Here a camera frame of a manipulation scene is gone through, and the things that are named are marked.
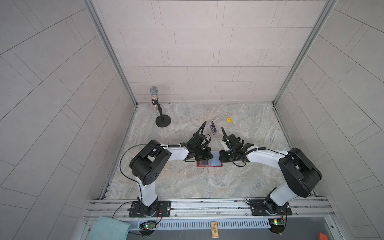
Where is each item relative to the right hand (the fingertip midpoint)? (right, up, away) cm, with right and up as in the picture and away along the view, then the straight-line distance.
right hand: (218, 159), depth 89 cm
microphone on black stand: (-37, +22, +14) cm, 46 cm away
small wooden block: (-5, -24, -23) cm, 34 cm away
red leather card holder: (-3, -1, -2) cm, 4 cm away
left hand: (-1, +2, -1) cm, 3 cm away
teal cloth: (-51, -23, -24) cm, 61 cm away
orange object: (+41, -26, -25) cm, 55 cm away
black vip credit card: (-9, -1, -3) cm, 9 cm away
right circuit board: (+25, -25, -20) cm, 41 cm away
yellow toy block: (+10, +23, +16) cm, 30 cm away
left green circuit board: (-34, -23, -24) cm, 48 cm away
